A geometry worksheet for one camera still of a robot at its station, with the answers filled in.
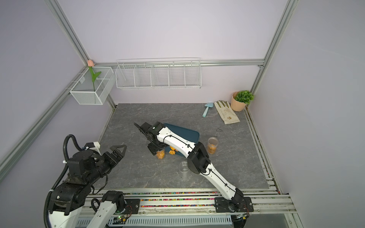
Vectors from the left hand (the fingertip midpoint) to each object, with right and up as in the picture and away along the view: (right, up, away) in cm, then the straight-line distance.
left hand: (122, 153), depth 65 cm
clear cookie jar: (+13, -6, +22) cm, 27 cm away
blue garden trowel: (+47, +28, +54) cm, 77 cm away
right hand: (+12, -3, +23) cm, 26 cm away
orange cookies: (+20, -5, +28) cm, 35 cm away
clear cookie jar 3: (+28, -17, +22) cm, 39 cm away
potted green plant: (+70, +31, +43) cm, 88 cm away
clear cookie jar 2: (+45, +1, +21) cm, 50 cm away
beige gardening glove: (+63, +19, +50) cm, 82 cm away
